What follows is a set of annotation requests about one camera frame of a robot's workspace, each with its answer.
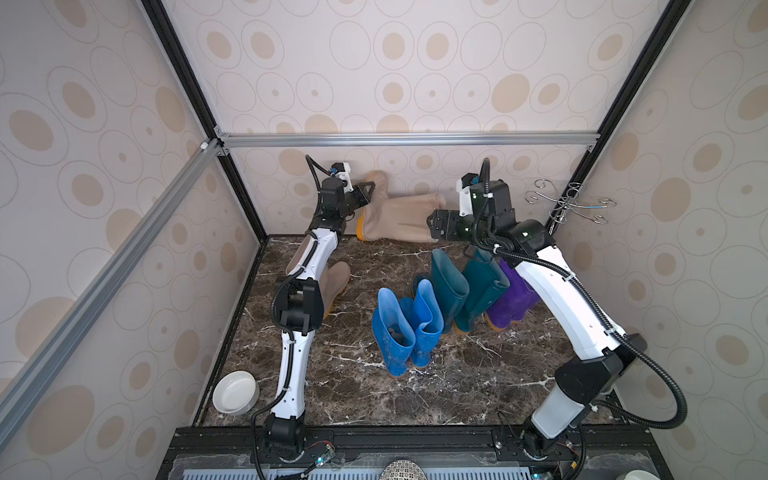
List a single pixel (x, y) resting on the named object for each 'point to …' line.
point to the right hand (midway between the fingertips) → (454, 217)
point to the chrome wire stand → (569, 201)
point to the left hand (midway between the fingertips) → (383, 178)
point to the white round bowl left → (236, 393)
